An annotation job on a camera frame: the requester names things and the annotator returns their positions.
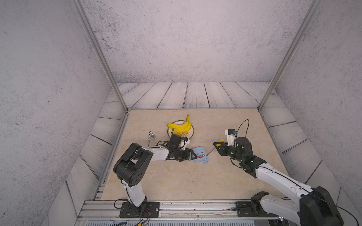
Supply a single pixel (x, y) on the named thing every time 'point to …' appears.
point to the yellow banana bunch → (183, 128)
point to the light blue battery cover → (206, 161)
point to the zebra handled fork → (149, 138)
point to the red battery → (201, 156)
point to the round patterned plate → (188, 134)
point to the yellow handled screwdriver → (221, 140)
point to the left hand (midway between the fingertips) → (195, 158)
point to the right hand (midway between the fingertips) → (215, 143)
